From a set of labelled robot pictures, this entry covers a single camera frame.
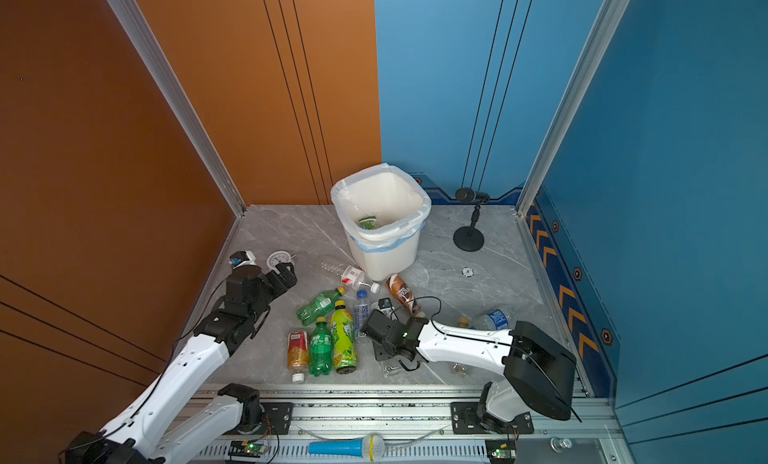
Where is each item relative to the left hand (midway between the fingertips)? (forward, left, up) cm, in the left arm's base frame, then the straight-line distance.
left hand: (282, 269), depth 81 cm
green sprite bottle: (-17, -11, -14) cm, 24 cm away
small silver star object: (+12, -56, -18) cm, 60 cm away
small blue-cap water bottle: (-7, -21, -12) cm, 25 cm away
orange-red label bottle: (-19, -5, -13) cm, 23 cm away
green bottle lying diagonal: (-5, -9, -12) cm, 16 cm away
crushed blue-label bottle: (-9, -60, -12) cm, 62 cm away
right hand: (-16, -27, -14) cm, 35 cm away
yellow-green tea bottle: (-15, -17, -12) cm, 26 cm away
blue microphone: (-39, -26, -13) cm, 48 cm away
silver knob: (-37, -70, -16) cm, 81 cm away
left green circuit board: (-39, +4, -19) cm, 43 cm away
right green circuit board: (-39, -57, -19) cm, 71 cm away
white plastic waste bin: (+27, -27, -4) cm, 38 cm away
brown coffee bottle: (+1, -33, -12) cm, 35 cm away
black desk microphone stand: (+25, -58, -16) cm, 65 cm away
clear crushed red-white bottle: (+5, -17, -12) cm, 22 cm away
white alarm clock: (+14, +9, -15) cm, 23 cm away
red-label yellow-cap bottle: (-8, -51, -14) cm, 54 cm away
